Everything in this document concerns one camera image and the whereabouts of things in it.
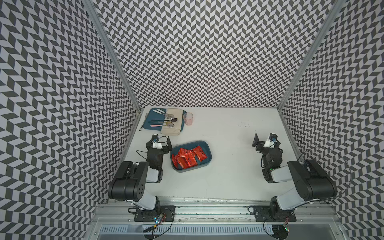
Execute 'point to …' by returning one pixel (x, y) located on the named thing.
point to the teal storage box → (205, 146)
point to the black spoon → (173, 120)
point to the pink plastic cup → (188, 118)
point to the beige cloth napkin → (175, 130)
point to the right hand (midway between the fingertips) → (263, 136)
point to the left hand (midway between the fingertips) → (161, 137)
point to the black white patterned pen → (140, 130)
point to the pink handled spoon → (170, 125)
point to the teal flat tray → (154, 119)
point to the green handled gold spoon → (169, 122)
